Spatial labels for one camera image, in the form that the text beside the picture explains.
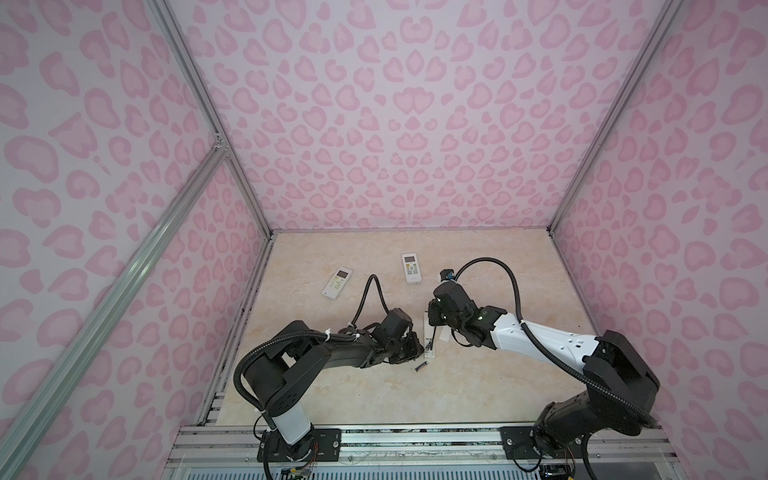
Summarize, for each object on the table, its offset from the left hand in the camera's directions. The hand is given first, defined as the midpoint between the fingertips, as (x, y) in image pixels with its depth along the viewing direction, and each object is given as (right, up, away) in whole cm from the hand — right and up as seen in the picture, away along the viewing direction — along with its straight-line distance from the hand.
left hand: (428, 347), depth 87 cm
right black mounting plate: (+22, -19, -14) cm, 32 cm away
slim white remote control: (0, +1, +2) cm, 3 cm away
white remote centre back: (-4, +23, +20) cm, 31 cm away
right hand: (+1, +13, -1) cm, 13 cm away
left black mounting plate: (-26, -20, -14) cm, 36 cm away
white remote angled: (-30, +17, +16) cm, 38 cm away
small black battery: (-2, -5, -1) cm, 6 cm away
